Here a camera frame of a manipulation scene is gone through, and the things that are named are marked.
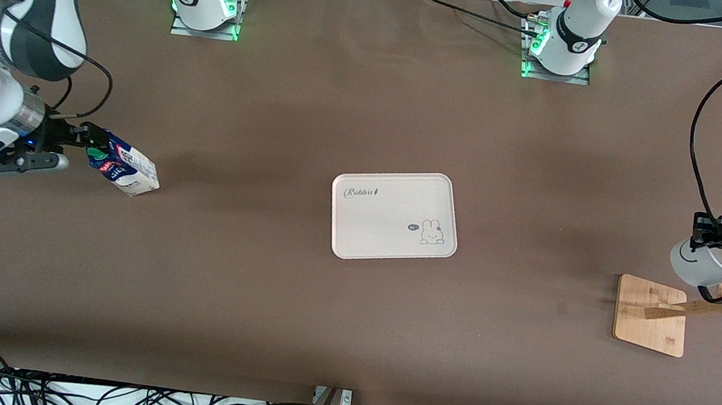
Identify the wooden cup rack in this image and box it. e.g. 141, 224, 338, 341
611, 270, 722, 363

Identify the blue milk carton green cap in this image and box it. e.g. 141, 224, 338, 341
81, 127, 166, 201

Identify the white cup with black handle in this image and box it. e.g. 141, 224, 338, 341
664, 235, 722, 306

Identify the cream tray with rabbit print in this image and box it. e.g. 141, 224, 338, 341
324, 162, 465, 272

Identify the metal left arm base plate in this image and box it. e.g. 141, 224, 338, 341
517, 12, 598, 86

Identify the black base cable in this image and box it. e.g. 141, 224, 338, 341
416, 0, 547, 41

